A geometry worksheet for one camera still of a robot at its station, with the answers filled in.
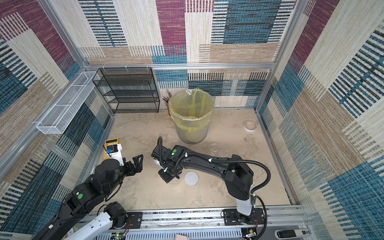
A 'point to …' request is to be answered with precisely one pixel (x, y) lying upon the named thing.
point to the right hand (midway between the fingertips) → (171, 177)
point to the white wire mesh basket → (58, 117)
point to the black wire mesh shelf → (129, 90)
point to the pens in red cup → (166, 100)
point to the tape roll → (249, 126)
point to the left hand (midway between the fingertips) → (136, 157)
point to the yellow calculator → (106, 156)
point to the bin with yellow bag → (191, 109)
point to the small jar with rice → (213, 149)
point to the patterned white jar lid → (191, 178)
